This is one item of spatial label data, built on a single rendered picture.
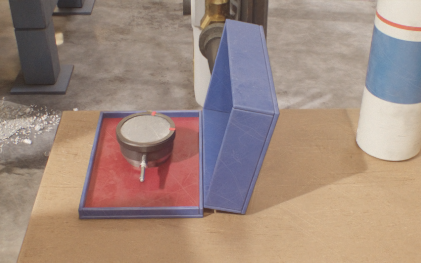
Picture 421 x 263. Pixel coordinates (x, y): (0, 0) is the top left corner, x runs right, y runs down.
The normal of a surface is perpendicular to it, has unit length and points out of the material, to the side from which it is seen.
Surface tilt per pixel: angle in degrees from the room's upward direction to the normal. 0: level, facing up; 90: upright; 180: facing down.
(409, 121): 90
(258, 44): 13
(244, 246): 0
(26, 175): 0
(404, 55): 90
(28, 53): 90
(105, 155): 0
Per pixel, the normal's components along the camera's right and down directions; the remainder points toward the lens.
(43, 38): 0.02, 0.57
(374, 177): 0.00, -0.82
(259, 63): 0.22, -0.80
